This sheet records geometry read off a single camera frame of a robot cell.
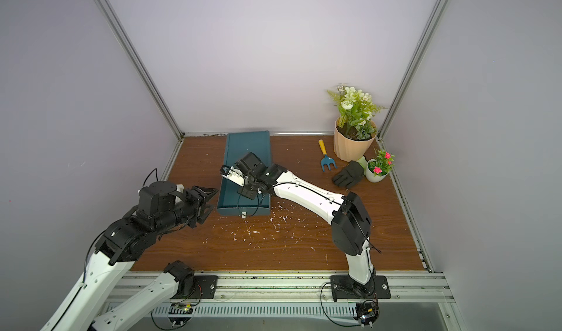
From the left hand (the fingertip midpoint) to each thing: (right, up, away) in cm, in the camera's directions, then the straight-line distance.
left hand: (221, 193), depth 65 cm
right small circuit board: (+46, -40, +5) cm, 61 cm away
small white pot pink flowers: (+58, +5, +26) cm, 64 cm away
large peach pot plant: (+52, +24, +35) cm, 68 cm away
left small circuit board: (-16, -40, +6) cm, 43 cm away
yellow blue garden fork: (+40, +9, +45) cm, 61 cm away
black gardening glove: (+49, +1, +36) cm, 61 cm away
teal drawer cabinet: (-1, +16, +26) cm, 31 cm away
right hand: (+3, +4, +15) cm, 16 cm away
